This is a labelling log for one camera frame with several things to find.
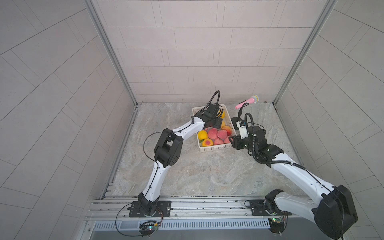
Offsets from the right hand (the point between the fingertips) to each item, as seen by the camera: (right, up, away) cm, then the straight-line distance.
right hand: (231, 136), depth 82 cm
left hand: (-5, +8, +16) cm, 18 cm away
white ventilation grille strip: (-48, -39, -14) cm, 64 cm away
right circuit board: (+18, -39, -13) cm, 45 cm away
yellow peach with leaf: (-13, -4, +7) cm, 16 cm away
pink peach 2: (-7, -4, +7) cm, 11 cm away
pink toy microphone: (+16, +22, +8) cm, 28 cm away
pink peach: (-10, +1, +10) cm, 14 cm away
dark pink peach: (-4, 0, +7) cm, 8 cm away
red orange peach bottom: (0, +3, +12) cm, 12 cm away
